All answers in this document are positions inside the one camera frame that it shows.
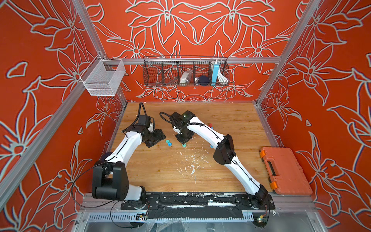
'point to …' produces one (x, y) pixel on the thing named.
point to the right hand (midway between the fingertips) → (180, 142)
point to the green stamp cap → (167, 141)
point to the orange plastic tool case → (285, 174)
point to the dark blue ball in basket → (204, 80)
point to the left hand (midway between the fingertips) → (162, 137)
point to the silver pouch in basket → (185, 77)
